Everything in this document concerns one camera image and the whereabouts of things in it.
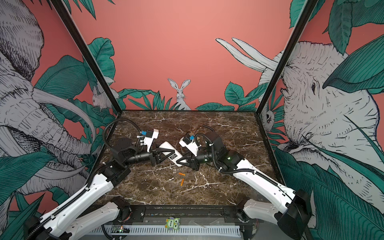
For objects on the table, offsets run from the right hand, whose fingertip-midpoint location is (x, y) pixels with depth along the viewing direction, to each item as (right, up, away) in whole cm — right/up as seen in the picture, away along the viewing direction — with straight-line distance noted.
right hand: (177, 160), depth 63 cm
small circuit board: (-28, -34, +7) cm, 45 cm away
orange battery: (0, -14, +25) cm, 28 cm away
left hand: (-2, +5, -2) cm, 5 cm away
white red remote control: (-1, +2, -1) cm, 2 cm away
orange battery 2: (0, -18, +21) cm, 27 cm away
